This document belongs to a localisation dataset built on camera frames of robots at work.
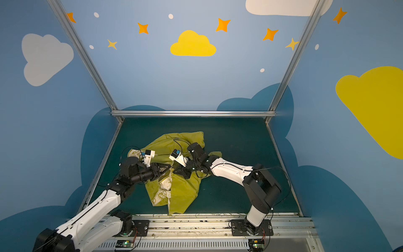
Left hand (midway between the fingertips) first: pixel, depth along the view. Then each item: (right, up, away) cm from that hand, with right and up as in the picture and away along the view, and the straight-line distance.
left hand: (170, 165), depth 78 cm
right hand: (+2, -3, +3) cm, 5 cm away
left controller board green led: (-20, -35, -7) cm, 40 cm away
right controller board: (+42, -36, -6) cm, 55 cm away
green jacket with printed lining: (+5, -16, +3) cm, 17 cm away
